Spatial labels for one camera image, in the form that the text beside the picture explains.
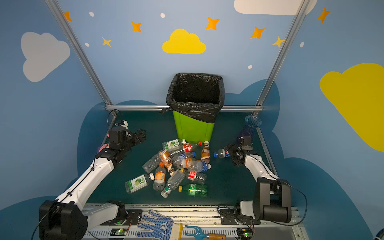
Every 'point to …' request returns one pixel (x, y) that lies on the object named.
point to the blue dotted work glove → (163, 227)
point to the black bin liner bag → (198, 96)
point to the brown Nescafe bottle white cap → (205, 152)
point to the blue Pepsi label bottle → (222, 153)
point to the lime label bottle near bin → (174, 145)
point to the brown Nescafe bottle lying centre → (167, 161)
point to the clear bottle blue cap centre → (198, 166)
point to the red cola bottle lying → (187, 147)
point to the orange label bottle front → (160, 176)
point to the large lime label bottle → (134, 184)
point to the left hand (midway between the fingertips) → (141, 133)
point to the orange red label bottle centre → (189, 164)
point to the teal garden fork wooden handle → (200, 235)
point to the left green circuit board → (118, 232)
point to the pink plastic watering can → (105, 145)
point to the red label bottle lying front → (197, 177)
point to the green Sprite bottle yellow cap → (194, 190)
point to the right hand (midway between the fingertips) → (229, 150)
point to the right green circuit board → (244, 233)
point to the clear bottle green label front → (173, 181)
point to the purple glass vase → (252, 122)
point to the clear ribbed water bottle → (153, 163)
